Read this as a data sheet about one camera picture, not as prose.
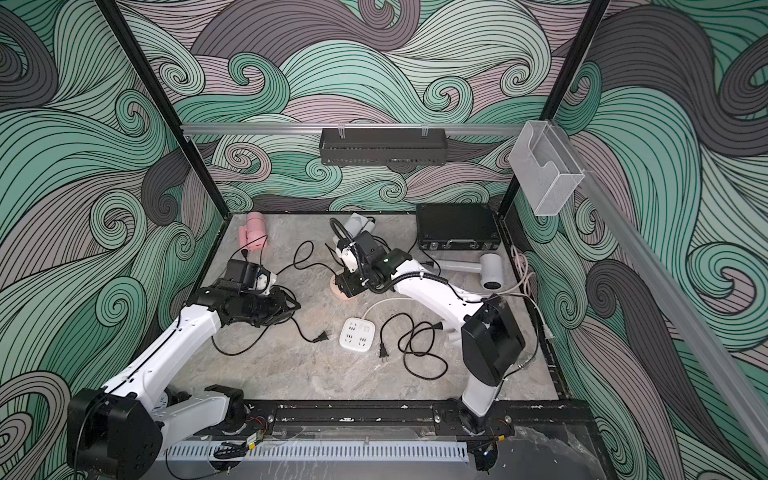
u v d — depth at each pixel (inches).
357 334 33.7
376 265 23.8
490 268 38.3
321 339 34.3
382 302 37.3
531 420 29.3
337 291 37.7
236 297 23.6
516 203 45.1
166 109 34.8
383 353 32.8
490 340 17.4
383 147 37.4
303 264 40.9
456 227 48.1
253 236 43.0
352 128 36.7
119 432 15.0
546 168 30.7
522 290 37.7
